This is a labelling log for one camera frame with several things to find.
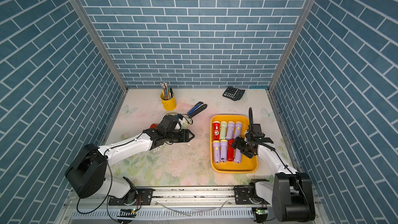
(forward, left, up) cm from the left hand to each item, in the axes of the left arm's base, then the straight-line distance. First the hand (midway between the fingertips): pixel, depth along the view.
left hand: (195, 138), depth 83 cm
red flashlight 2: (+12, +27, -8) cm, 31 cm away
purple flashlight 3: (-1, -12, -5) cm, 13 cm away
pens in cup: (+32, +20, +2) cm, 38 cm away
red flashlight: (-4, -20, -7) cm, 21 cm away
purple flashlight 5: (-8, -24, -7) cm, 26 cm away
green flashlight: (+11, -17, -6) cm, 21 cm away
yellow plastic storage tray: (-11, -29, -9) cm, 32 cm away
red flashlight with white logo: (+12, -13, -6) cm, 18 cm away
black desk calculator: (+40, -27, -7) cm, 49 cm away
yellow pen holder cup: (+28, +19, -2) cm, 33 cm away
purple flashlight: (+9, -21, -6) cm, 24 cm away
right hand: (-2, -24, -7) cm, 25 cm away
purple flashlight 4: (0, -17, -6) cm, 18 cm away
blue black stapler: (+26, 0, -7) cm, 27 cm away
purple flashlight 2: (+9, -26, -5) cm, 28 cm away
